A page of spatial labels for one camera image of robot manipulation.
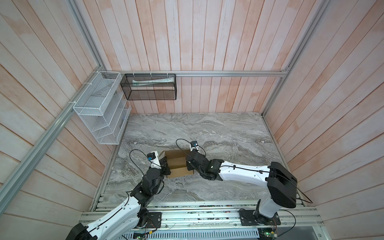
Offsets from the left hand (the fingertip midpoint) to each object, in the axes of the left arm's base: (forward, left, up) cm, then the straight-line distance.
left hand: (167, 159), depth 81 cm
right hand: (+2, -12, -1) cm, 12 cm away
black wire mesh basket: (+50, +16, +13) cm, 54 cm away
